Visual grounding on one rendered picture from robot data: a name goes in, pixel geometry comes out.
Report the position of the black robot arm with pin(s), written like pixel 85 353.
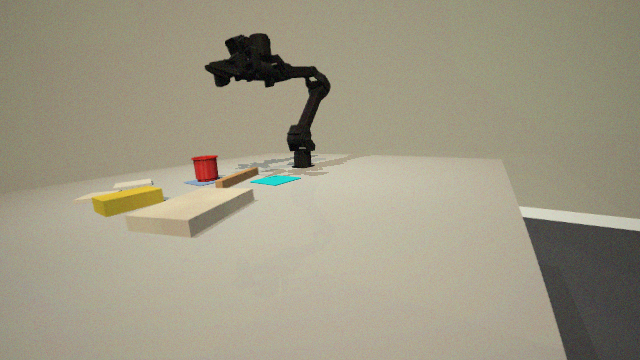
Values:
pixel 299 135

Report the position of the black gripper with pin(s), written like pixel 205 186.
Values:
pixel 240 68

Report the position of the yellow rectangular block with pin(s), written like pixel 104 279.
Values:
pixel 127 200

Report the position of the beige flat block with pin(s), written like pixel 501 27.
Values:
pixel 191 213

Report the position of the tan wooden bar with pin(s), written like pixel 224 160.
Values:
pixel 236 178

